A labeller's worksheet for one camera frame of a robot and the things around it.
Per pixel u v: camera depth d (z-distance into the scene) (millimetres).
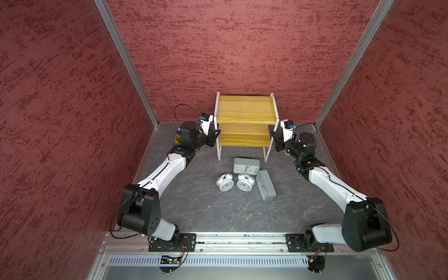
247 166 918
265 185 825
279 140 738
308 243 668
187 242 742
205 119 709
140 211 427
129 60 877
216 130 799
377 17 735
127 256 710
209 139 727
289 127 683
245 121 773
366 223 422
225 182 839
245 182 847
